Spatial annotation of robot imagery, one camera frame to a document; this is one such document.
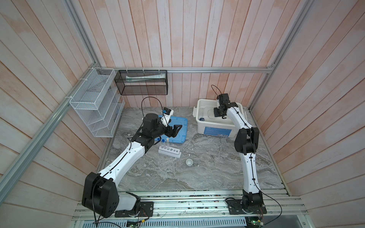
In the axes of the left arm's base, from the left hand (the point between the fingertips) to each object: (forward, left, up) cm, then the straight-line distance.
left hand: (176, 125), depth 78 cm
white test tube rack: (-6, +3, -21) cm, 22 cm away
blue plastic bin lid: (+9, -4, -24) cm, 26 cm away
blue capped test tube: (-10, +9, +2) cm, 13 cm away
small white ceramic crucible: (-12, -8, -24) cm, 28 cm away
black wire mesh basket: (+41, +26, 0) cm, 49 cm away
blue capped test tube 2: (-4, +8, -13) cm, 16 cm away
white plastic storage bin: (+9, -21, -12) cm, 26 cm away
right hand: (+27, -32, -16) cm, 45 cm away
